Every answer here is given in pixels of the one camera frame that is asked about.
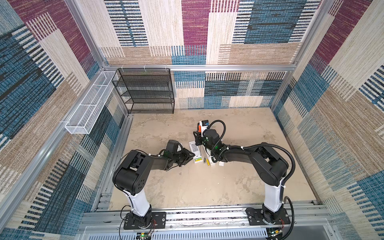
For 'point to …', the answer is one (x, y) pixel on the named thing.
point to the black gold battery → (205, 159)
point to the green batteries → (198, 159)
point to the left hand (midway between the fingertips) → (195, 154)
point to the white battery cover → (221, 163)
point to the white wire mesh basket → (88, 111)
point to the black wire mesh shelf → (146, 90)
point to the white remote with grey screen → (195, 151)
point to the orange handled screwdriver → (199, 130)
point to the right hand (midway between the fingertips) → (195, 133)
